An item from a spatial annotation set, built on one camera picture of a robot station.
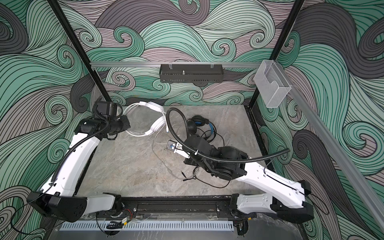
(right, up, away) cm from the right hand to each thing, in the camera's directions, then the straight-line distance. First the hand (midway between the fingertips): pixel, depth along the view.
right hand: (187, 142), depth 61 cm
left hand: (-30, +9, +13) cm, 34 cm away
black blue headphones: (+6, +8, +40) cm, 41 cm away
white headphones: (-14, +8, +6) cm, 17 cm away
